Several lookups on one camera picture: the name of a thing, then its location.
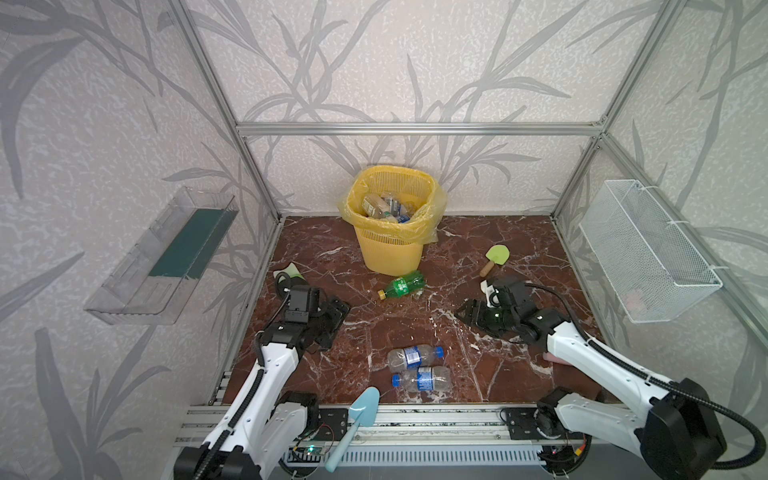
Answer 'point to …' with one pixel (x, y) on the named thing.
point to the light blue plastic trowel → (364, 409)
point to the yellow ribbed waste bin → (384, 255)
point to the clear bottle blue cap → (406, 358)
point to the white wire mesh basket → (655, 270)
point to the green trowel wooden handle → (498, 253)
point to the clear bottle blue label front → (429, 378)
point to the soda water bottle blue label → (398, 210)
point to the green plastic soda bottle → (402, 286)
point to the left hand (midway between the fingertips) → (352, 304)
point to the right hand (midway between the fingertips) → (461, 309)
